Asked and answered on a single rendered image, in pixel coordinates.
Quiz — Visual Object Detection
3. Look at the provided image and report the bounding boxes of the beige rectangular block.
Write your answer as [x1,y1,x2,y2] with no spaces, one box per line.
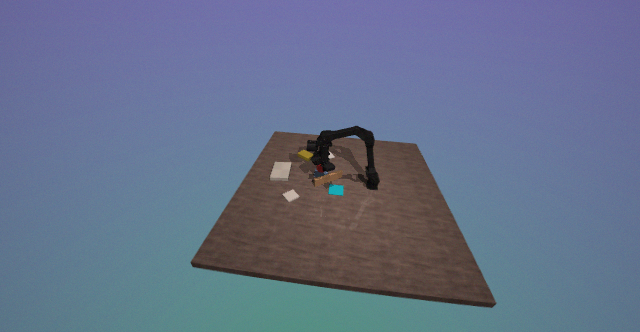
[270,162,292,181]

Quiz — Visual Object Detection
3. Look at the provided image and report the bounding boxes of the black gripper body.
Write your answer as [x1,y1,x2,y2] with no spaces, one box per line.
[313,151,335,172]

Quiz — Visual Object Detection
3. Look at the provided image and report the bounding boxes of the brown rectangular block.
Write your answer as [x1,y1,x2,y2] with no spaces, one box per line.
[314,170,343,187]

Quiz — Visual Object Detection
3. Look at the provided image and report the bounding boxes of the yellow rectangular block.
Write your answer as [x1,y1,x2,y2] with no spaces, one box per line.
[298,150,313,162]

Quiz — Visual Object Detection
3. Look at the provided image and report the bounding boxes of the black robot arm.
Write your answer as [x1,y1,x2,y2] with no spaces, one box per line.
[307,126,380,190]

